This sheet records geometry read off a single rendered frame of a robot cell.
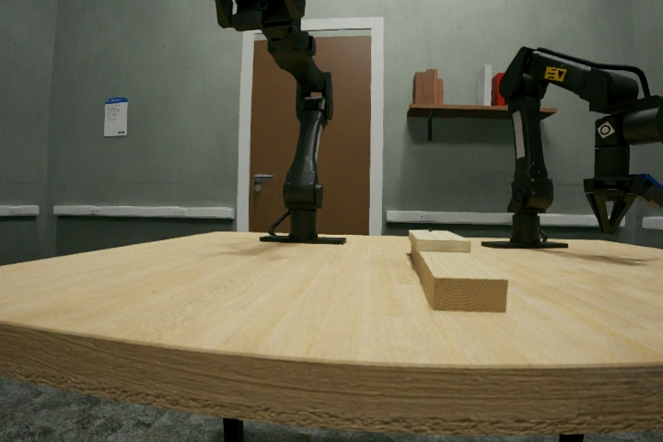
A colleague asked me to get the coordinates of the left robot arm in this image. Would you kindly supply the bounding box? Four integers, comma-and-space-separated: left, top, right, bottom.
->
482, 46, 663, 249

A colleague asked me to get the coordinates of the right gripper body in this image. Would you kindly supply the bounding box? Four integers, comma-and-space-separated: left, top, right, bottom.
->
221, 0, 297, 41

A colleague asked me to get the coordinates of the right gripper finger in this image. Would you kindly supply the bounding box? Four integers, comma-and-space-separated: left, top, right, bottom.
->
285, 0, 305, 18
215, 0, 232, 27

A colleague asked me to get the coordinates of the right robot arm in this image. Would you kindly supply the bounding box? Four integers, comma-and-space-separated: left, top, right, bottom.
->
260, 18, 346, 245

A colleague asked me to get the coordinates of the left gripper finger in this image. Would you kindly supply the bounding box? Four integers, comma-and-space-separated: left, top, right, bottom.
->
594, 192, 636, 235
586, 193, 622, 234

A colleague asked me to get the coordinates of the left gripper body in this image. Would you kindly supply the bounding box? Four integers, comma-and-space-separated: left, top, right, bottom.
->
583, 145, 663, 193

